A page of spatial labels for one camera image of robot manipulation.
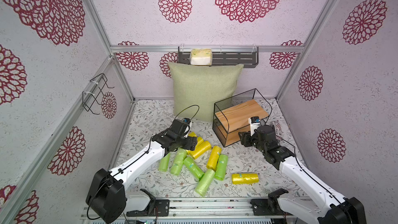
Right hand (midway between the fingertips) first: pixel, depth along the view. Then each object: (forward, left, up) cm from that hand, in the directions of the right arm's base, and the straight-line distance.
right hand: (243, 130), depth 82 cm
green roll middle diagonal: (-16, +26, -11) cm, 33 cm away
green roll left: (-15, +35, -13) cm, 40 cm away
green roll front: (-24, +21, -15) cm, 35 cm away
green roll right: (-15, +11, -14) cm, 23 cm away
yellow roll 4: (+2, +24, -14) cm, 27 cm away
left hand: (-5, +29, -4) cm, 29 cm away
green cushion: (+21, +25, +11) cm, 34 cm away
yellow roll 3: (-3, +21, -14) cm, 25 cm away
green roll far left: (-13, +43, -13) cm, 47 cm away
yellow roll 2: (-20, -1, -13) cm, 24 cm away
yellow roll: (-8, +15, -14) cm, 22 cm away
